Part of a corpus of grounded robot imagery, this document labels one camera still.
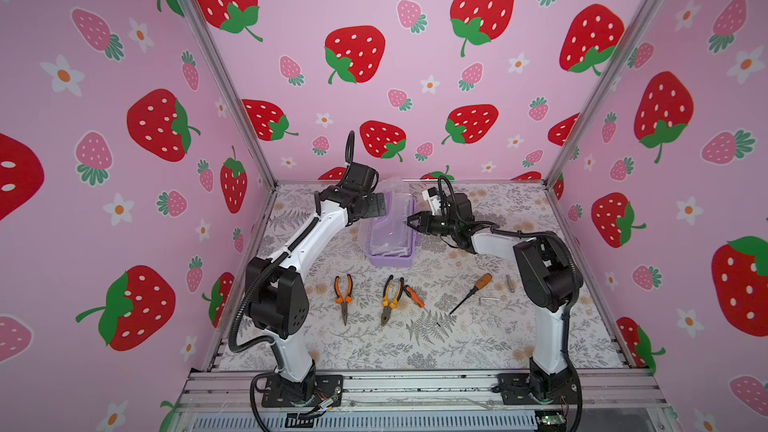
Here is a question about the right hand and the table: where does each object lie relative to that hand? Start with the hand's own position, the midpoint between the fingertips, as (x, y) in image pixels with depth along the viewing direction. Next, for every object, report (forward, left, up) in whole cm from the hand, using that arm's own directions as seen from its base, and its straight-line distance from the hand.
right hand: (403, 221), depth 92 cm
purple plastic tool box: (-9, +3, +2) cm, 10 cm away
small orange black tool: (-18, -5, -13) cm, 23 cm away
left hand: (0, +10, +6) cm, 12 cm away
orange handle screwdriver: (-12, -26, -14) cm, 32 cm away
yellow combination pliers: (-22, +2, -13) cm, 26 cm away
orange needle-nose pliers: (-22, +16, -13) cm, 30 cm away
